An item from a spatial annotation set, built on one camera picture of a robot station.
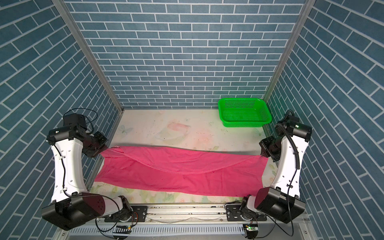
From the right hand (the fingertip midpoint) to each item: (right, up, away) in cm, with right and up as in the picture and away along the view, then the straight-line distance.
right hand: (263, 152), depth 71 cm
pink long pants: (-32, -11, +9) cm, 35 cm away
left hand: (-74, +4, +1) cm, 74 cm away
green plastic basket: (+5, +22, +49) cm, 54 cm away
